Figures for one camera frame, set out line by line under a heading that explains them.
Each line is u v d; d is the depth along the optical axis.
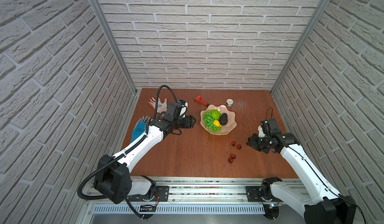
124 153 0.43
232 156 0.85
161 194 0.73
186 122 0.72
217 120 0.97
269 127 0.62
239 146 0.89
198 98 1.13
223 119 0.97
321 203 0.38
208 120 0.94
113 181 0.40
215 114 0.97
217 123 0.96
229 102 1.10
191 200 0.73
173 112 0.61
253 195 0.73
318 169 0.61
